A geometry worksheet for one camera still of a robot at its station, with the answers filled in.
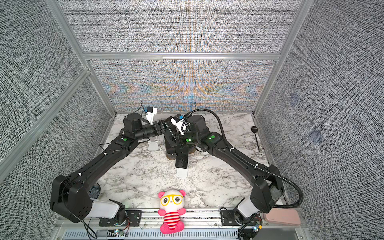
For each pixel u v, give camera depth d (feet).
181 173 2.87
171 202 2.35
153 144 3.27
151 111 2.30
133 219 2.40
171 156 3.11
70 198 1.34
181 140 2.13
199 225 2.39
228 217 2.40
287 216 2.35
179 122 2.13
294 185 1.30
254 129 3.55
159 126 2.21
